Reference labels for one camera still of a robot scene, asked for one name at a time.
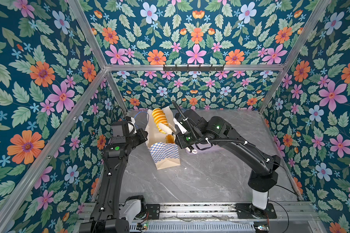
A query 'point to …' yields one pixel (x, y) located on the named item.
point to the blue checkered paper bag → (165, 155)
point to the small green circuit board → (141, 226)
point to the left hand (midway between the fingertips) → (149, 128)
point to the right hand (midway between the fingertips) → (177, 139)
